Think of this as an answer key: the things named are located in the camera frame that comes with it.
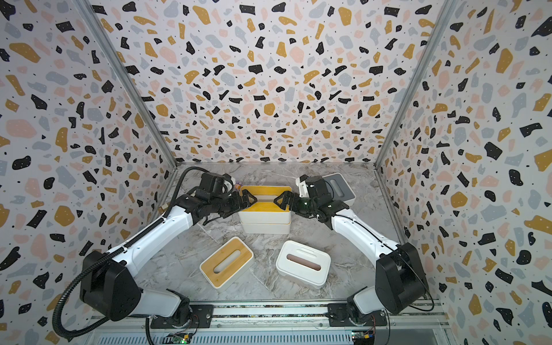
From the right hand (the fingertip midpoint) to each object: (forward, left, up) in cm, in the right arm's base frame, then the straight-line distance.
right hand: (282, 204), depth 81 cm
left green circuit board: (-41, +32, -20) cm, 55 cm away
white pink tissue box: (-18, -8, -13) cm, 23 cm away
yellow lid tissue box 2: (-1, +7, -3) cm, 7 cm away
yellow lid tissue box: (-1, +8, -16) cm, 17 cm away
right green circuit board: (-38, -28, -21) cm, 51 cm away
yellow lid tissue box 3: (-18, +22, -17) cm, 33 cm away
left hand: (0, +11, +1) cm, 11 cm away
